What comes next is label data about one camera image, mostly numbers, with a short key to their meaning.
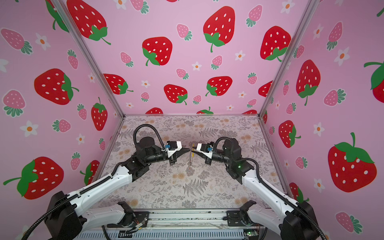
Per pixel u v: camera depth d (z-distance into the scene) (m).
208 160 0.63
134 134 0.52
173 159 0.61
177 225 0.73
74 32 0.75
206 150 0.57
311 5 0.68
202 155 0.60
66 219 0.39
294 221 0.39
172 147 0.55
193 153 0.70
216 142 0.51
